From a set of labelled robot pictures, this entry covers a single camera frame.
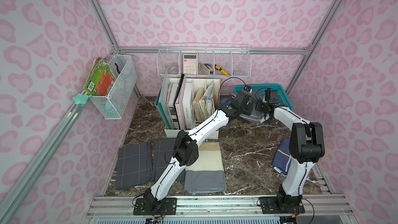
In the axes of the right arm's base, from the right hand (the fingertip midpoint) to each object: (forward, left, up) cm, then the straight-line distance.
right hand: (259, 102), depth 100 cm
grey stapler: (+14, +34, +17) cm, 40 cm away
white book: (-13, +44, +15) cm, 48 cm away
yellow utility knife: (+13, +24, +16) cm, 32 cm away
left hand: (-8, +10, +11) cm, 17 cm away
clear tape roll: (+13, +54, +16) cm, 58 cm away
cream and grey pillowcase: (-43, +33, -9) cm, 55 cm away
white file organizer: (-9, +34, +15) cm, 38 cm away
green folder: (-18, +55, +21) cm, 62 cm away
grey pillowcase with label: (-12, +5, +3) cm, 13 cm away
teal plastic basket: (+7, -18, -3) cm, 20 cm away
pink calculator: (+14, +44, +20) cm, 51 cm away
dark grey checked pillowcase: (-38, +73, -9) cm, 83 cm away
